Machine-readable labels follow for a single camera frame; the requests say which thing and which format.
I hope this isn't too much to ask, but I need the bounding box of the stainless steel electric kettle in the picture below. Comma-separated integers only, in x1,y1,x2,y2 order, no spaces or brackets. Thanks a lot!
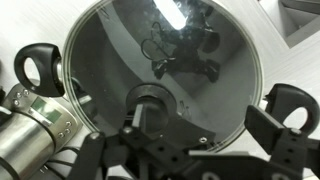
0,83,84,180

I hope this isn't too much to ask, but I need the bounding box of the stainless steel sink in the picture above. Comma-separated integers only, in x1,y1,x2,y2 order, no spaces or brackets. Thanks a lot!
259,0,320,49

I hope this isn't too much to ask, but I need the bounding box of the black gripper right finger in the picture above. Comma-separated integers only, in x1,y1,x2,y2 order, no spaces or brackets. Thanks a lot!
244,104,288,156

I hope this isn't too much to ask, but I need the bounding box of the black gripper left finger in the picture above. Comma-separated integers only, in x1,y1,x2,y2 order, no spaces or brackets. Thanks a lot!
123,103,148,134

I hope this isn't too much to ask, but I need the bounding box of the glass lid with black knob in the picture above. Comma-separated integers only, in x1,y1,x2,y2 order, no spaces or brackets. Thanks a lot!
62,0,264,153

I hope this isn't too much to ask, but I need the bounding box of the black pot with loop handles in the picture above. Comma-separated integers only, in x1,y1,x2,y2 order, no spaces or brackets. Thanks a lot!
13,0,320,154

